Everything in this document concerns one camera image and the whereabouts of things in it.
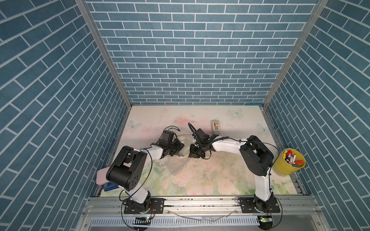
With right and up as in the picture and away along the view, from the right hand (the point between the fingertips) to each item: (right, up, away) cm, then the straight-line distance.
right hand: (188, 156), depth 90 cm
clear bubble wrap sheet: (-8, -4, -2) cm, 9 cm away
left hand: (-1, +6, +3) cm, 6 cm away
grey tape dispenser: (+19, +18, +12) cm, 29 cm away
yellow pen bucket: (+56, +1, -11) cm, 57 cm away
